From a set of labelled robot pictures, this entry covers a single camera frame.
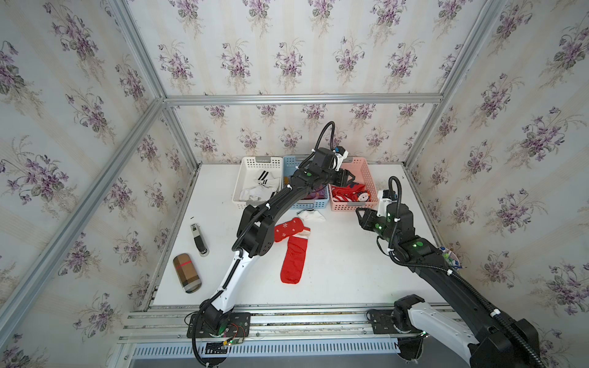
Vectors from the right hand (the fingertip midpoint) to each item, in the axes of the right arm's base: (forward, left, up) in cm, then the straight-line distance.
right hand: (364, 210), depth 80 cm
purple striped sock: (+16, +16, -12) cm, 25 cm away
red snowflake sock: (+20, +1, -15) cm, 25 cm away
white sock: (+24, +39, -15) cm, 48 cm away
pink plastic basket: (+38, -9, -18) cm, 43 cm away
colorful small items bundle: (-13, -30, -9) cm, 34 cm away
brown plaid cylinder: (-20, +63, -15) cm, 67 cm away
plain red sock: (-11, +25, -18) cm, 33 cm away
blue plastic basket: (+14, +15, -12) cm, 23 cm away
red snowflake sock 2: (+2, +27, -16) cm, 32 cm away
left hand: (+16, +2, +1) cm, 17 cm away
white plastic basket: (+36, +50, -16) cm, 64 cm away
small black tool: (-8, +61, -13) cm, 63 cm away
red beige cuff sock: (-1, +21, -18) cm, 27 cm away
